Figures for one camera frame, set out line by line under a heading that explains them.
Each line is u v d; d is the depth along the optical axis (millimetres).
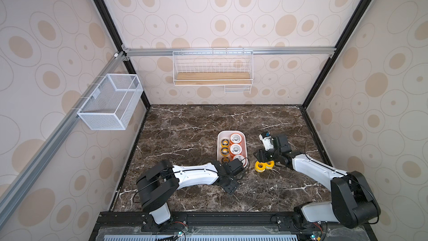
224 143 996
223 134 993
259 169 890
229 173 648
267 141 812
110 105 1069
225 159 918
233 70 996
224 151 963
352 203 423
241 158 897
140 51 904
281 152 686
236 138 979
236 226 729
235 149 935
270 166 889
